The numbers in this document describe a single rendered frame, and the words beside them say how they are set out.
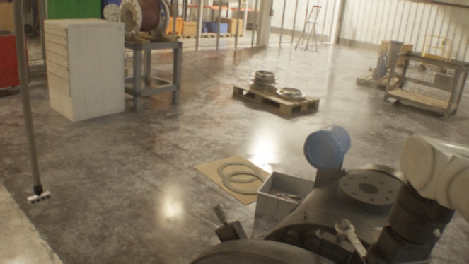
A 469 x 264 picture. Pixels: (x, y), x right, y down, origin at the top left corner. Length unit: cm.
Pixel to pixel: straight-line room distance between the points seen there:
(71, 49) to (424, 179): 401
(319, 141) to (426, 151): 92
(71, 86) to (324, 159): 340
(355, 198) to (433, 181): 73
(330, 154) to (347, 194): 24
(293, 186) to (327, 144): 161
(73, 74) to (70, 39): 41
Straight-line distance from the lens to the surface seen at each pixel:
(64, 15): 764
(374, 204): 119
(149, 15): 480
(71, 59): 424
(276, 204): 261
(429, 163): 48
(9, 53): 575
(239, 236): 94
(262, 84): 570
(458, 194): 45
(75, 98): 436
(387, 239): 60
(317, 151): 140
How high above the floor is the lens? 149
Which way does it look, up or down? 21 degrees down
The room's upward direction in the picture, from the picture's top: 5 degrees clockwise
